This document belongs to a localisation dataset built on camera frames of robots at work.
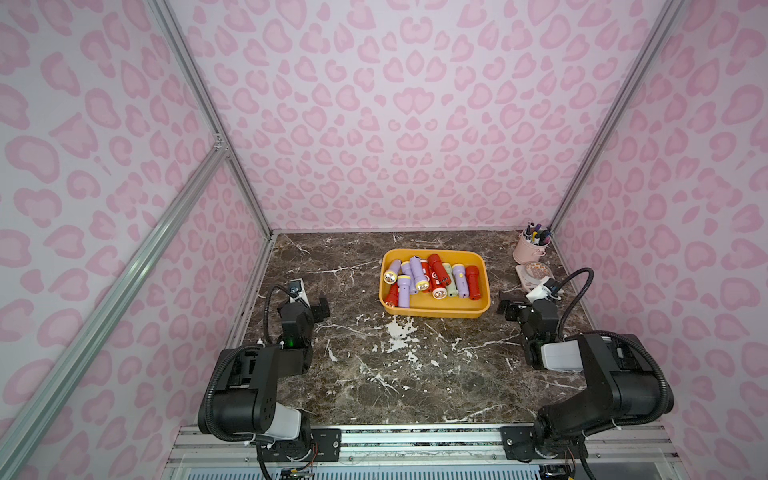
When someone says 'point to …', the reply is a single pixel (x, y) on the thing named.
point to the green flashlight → (452, 289)
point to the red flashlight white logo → (426, 273)
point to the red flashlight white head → (438, 285)
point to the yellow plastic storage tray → (422, 304)
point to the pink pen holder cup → (526, 253)
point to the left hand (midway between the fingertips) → (309, 292)
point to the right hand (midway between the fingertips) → (518, 290)
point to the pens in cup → (534, 234)
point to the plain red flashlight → (393, 295)
